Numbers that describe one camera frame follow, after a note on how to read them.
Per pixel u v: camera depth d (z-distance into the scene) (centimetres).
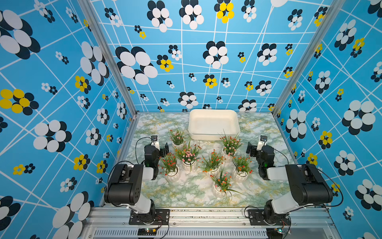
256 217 73
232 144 84
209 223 73
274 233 70
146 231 72
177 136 90
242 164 77
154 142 80
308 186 45
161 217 72
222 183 71
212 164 80
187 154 79
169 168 80
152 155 71
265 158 72
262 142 80
